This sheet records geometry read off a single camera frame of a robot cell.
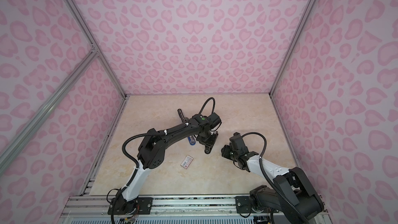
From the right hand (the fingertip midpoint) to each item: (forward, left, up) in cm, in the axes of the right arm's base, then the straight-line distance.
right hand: (223, 150), depth 89 cm
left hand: (+3, +6, +2) cm, 7 cm away
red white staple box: (-7, +20, -1) cm, 22 cm away
